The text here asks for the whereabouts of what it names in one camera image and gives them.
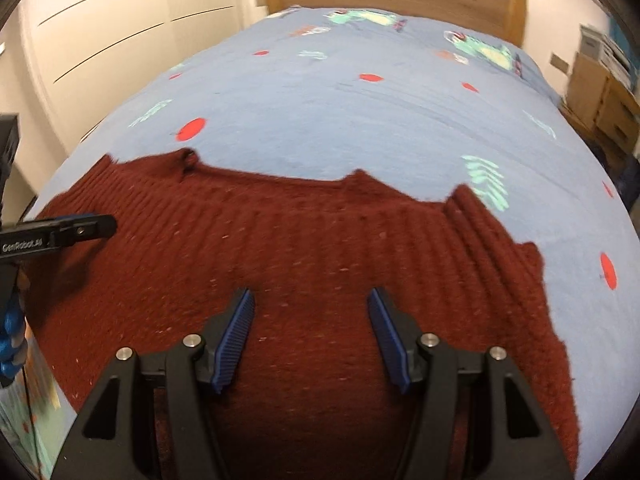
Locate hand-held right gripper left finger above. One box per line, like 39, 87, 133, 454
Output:
52, 287, 257, 480

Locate blue printed bed sheet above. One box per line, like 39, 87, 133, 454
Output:
0, 7, 633, 480

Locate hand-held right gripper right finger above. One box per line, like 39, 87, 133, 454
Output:
366, 287, 576, 480

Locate wooden nightstand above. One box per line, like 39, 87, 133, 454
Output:
562, 52, 640, 153

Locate white wardrobe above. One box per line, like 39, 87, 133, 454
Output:
20, 0, 271, 161

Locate dark red knitted sweater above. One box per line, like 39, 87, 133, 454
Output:
25, 147, 581, 480

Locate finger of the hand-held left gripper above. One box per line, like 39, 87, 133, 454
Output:
49, 213, 119, 252

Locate person's left hand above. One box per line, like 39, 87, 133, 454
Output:
0, 305, 27, 380

